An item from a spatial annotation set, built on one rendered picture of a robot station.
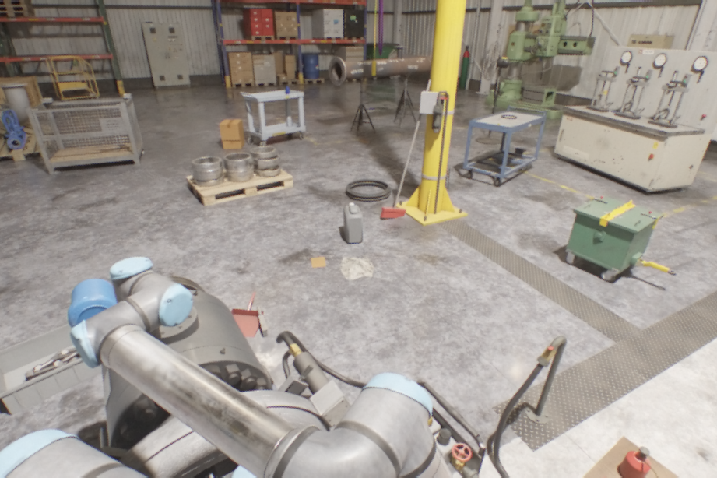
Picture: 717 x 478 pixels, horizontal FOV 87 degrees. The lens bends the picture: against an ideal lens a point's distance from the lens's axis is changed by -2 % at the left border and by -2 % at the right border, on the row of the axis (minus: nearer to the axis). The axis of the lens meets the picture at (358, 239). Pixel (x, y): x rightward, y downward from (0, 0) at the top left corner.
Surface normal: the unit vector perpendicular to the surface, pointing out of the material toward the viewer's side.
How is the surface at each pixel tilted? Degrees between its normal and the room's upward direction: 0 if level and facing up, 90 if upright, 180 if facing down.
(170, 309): 92
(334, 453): 9
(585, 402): 0
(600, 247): 90
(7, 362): 90
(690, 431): 0
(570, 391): 0
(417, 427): 58
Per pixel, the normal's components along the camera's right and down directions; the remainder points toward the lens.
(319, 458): 0.02, -0.73
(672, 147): 0.29, 0.46
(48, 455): 0.11, -0.96
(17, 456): -0.04, -0.88
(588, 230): -0.80, 0.27
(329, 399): -0.31, -0.72
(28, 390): 0.70, 0.34
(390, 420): 0.34, -0.71
